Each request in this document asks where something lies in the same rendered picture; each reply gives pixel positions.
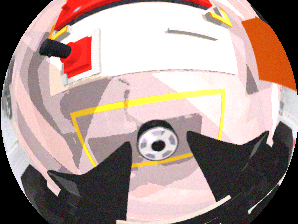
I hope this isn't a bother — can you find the yellow rectangular outline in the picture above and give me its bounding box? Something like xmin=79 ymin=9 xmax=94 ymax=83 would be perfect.
xmin=71 ymin=88 xmax=225 ymax=168

